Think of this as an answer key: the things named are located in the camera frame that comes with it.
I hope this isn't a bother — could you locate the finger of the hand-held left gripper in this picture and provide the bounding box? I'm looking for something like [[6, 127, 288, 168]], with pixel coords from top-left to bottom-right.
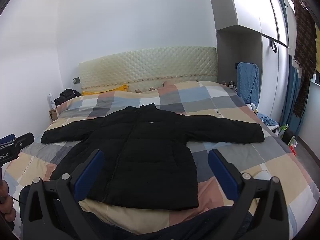
[[0, 132, 35, 150]]

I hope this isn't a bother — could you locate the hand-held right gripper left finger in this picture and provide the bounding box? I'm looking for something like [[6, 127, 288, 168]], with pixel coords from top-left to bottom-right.
[[22, 149, 105, 240]]

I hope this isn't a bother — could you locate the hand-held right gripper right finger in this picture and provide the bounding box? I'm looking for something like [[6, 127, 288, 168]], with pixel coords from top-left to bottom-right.
[[207, 148, 297, 240]]

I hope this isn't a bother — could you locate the black puffer jacket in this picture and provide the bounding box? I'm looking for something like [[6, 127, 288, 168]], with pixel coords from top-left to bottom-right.
[[41, 104, 265, 209]]

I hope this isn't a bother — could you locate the person's left hand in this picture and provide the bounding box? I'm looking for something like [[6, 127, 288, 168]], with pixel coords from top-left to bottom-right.
[[0, 180, 17, 230]]

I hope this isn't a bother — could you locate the black bag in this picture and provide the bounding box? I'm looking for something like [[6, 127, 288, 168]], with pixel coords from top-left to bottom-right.
[[54, 88, 82, 106]]

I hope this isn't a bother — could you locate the light blue cloth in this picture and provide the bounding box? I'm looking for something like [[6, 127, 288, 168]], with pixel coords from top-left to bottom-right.
[[257, 112, 279, 128]]

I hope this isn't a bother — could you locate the plaid duvet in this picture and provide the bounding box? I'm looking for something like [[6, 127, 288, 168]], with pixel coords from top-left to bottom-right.
[[4, 80, 314, 238]]

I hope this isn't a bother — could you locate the green plastic bag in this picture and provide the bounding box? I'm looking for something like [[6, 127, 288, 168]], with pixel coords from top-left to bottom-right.
[[279, 124, 290, 138]]

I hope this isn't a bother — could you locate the red white plastic bag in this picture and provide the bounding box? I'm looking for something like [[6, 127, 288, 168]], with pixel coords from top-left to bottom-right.
[[287, 136, 298, 155]]

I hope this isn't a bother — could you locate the yellow pillow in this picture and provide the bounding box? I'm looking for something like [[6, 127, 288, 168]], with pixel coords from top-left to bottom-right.
[[82, 84, 129, 96]]

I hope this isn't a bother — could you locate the blue quilted cloth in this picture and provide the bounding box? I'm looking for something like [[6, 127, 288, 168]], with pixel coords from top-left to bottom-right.
[[236, 62, 260, 105]]

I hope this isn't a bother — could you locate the cream floral pillow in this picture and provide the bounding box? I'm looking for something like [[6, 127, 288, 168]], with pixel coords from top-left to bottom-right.
[[126, 81, 175, 94]]

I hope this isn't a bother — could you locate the blue curtain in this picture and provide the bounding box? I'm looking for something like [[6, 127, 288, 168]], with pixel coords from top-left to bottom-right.
[[282, 55, 304, 135]]

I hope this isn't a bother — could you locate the cream quilted headboard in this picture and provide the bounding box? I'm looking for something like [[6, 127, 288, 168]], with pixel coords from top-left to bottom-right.
[[78, 46, 217, 93]]

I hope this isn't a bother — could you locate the brown patterned scarf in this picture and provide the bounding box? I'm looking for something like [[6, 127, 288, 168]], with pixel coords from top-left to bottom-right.
[[292, 0, 318, 118]]

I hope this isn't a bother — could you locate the white hanging garment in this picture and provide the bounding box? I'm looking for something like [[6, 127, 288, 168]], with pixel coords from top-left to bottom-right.
[[282, 0, 300, 55]]

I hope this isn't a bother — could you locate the grey white wardrobe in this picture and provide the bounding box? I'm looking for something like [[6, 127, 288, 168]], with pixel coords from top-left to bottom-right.
[[205, 0, 295, 135]]

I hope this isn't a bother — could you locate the thin black cable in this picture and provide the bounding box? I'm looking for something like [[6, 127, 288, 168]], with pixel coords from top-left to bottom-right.
[[250, 64, 259, 103]]

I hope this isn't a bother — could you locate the black clothes rail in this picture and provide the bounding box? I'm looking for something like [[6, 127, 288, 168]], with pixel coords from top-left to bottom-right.
[[261, 32, 289, 48]]

